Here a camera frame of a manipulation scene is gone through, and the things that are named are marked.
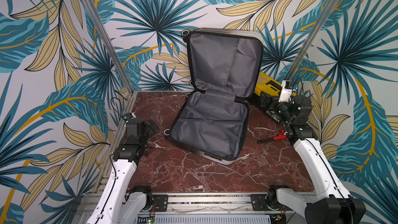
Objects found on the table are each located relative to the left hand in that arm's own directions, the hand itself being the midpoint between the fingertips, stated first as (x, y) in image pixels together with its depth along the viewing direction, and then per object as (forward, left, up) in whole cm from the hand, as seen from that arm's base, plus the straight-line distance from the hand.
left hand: (148, 128), depth 77 cm
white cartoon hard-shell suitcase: (+31, -39, +14) cm, 52 cm away
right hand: (+12, -59, +16) cm, 63 cm away
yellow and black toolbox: (+28, -67, -1) cm, 72 cm away
